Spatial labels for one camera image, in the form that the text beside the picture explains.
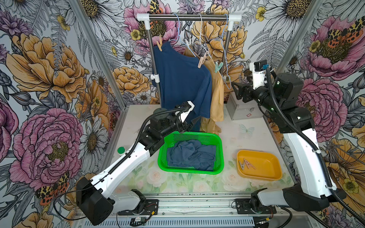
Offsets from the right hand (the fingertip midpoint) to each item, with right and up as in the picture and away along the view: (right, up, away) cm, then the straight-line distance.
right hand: (237, 83), depth 61 cm
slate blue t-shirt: (-18, -35, +22) cm, 45 cm away
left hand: (-18, -13, +8) cm, 24 cm away
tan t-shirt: (-7, -19, +26) cm, 32 cm away
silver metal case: (+15, -9, +41) cm, 45 cm away
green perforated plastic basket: (-9, -28, +34) cm, 45 cm away
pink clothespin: (+16, -42, +28) cm, 53 cm away
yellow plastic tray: (+23, -43, +29) cm, 57 cm away
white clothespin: (+12, -43, +27) cm, 52 cm away
